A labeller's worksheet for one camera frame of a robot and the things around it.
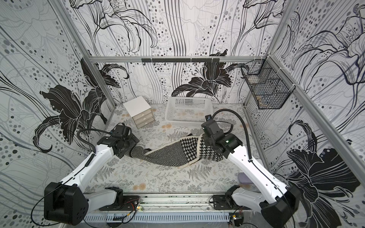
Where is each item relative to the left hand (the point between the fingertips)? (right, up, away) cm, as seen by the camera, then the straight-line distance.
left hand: (134, 146), depth 84 cm
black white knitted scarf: (+32, -5, +6) cm, 33 cm away
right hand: (+46, +9, -8) cm, 48 cm away
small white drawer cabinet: (0, +22, +13) cm, 25 cm away
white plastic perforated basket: (+33, +22, +30) cm, 50 cm away
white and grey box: (+64, -17, -6) cm, 67 cm away
